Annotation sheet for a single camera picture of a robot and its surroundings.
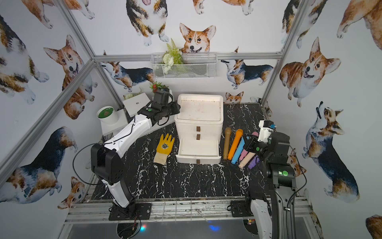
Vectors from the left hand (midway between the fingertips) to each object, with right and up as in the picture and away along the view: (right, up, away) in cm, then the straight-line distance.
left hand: (182, 105), depth 86 cm
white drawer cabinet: (+10, -11, -5) cm, 16 cm away
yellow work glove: (-13, -27, +9) cm, 31 cm away
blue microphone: (+34, -27, +6) cm, 44 cm away
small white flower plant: (-43, +8, +20) cm, 48 cm away
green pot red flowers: (-16, +12, +4) cm, 20 cm away
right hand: (+29, -14, -20) cm, 38 cm away
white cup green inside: (-43, -5, -2) cm, 43 cm away
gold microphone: (+29, -17, +14) cm, 37 cm away
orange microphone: (+36, -19, +14) cm, 43 cm away
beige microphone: (+38, -32, +4) cm, 50 cm away
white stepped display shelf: (-32, +1, +6) cm, 32 cm away
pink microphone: (+38, -28, +5) cm, 48 cm away
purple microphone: (+43, -33, +2) cm, 54 cm away
